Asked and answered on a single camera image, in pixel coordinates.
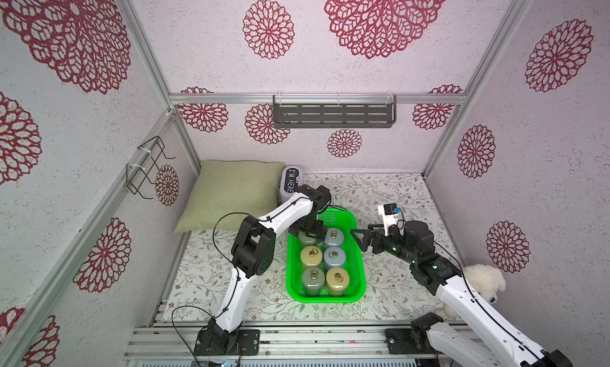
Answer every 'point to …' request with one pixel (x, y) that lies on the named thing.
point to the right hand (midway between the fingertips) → (359, 227)
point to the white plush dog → (488, 281)
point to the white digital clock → (291, 177)
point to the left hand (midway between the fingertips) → (308, 237)
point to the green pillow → (225, 192)
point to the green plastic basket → (345, 220)
